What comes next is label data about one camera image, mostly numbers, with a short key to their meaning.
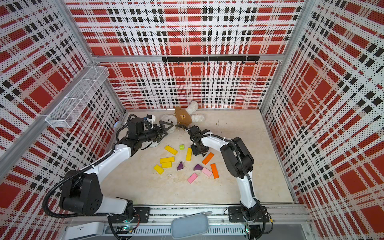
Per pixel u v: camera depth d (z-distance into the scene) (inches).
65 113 27.2
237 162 20.6
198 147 32.7
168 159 36.7
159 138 29.6
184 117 42.3
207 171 34.9
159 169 35.0
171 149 38.8
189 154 37.7
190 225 27.2
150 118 31.3
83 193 16.5
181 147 38.9
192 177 34.0
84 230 25.5
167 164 35.8
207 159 37.0
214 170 34.9
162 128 28.9
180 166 34.8
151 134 28.4
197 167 34.8
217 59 35.0
